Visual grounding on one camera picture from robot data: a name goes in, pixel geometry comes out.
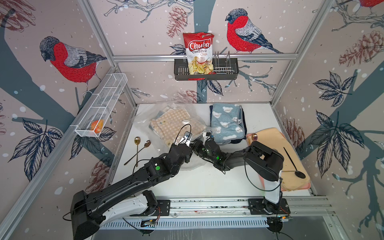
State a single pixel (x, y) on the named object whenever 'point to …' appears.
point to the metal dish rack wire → (222, 70)
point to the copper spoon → (147, 144)
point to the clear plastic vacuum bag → (143, 115)
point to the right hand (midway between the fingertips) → (186, 143)
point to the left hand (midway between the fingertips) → (189, 140)
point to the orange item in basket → (97, 126)
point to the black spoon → (297, 173)
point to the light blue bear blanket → (227, 123)
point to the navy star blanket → (244, 123)
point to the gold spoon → (137, 140)
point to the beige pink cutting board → (294, 175)
